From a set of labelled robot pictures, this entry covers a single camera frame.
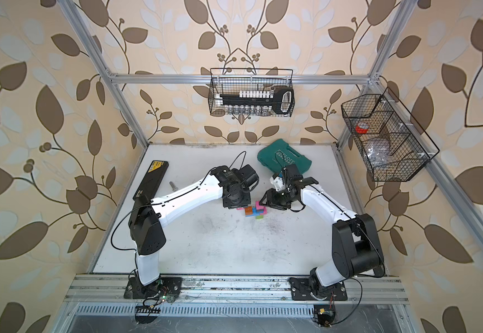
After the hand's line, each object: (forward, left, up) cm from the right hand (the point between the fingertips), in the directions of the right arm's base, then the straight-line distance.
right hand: (266, 204), depth 86 cm
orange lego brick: (-1, +7, -2) cm, 8 cm away
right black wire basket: (+8, -45, +25) cm, 52 cm away
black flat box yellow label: (+20, +56, -7) cm, 60 cm away
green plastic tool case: (+32, -10, -3) cm, 33 cm away
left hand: (-1, +9, +5) cm, 11 cm away
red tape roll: (+19, -38, +23) cm, 48 cm away
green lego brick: (-1, +3, -8) cm, 9 cm away
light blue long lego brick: (-2, +5, -5) cm, 7 cm away
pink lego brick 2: (-1, 0, -4) cm, 4 cm away
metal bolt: (+15, +44, -8) cm, 47 cm away
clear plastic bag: (+6, -40, +23) cm, 46 cm away
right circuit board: (-37, -18, -11) cm, 43 cm away
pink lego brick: (-1, +3, +1) cm, 4 cm away
